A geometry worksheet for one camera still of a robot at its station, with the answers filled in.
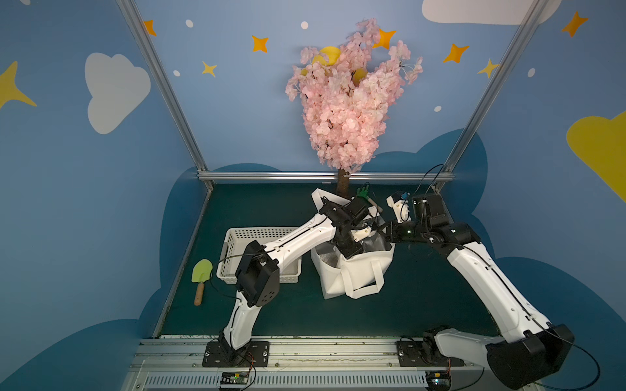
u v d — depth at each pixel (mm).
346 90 643
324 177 1276
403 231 660
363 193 1185
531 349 377
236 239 988
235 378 718
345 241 714
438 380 726
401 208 651
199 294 850
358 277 752
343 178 1021
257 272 490
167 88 853
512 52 780
